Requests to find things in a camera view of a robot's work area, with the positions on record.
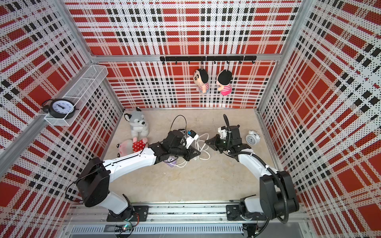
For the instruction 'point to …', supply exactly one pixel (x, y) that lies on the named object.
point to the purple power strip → (171, 161)
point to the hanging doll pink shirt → (223, 80)
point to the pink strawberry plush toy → (126, 147)
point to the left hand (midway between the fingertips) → (200, 153)
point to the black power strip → (182, 130)
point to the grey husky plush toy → (137, 123)
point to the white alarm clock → (253, 138)
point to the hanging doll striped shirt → (201, 77)
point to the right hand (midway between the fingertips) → (207, 141)
